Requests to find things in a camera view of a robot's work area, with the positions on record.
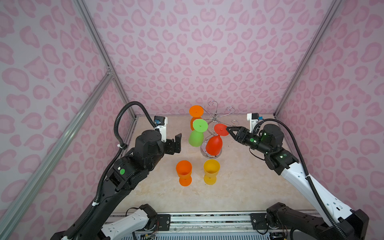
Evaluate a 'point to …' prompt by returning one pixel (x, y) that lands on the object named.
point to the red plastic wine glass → (214, 144)
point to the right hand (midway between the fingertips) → (229, 129)
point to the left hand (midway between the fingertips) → (171, 131)
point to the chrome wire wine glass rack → (214, 118)
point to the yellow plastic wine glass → (211, 168)
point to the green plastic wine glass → (196, 137)
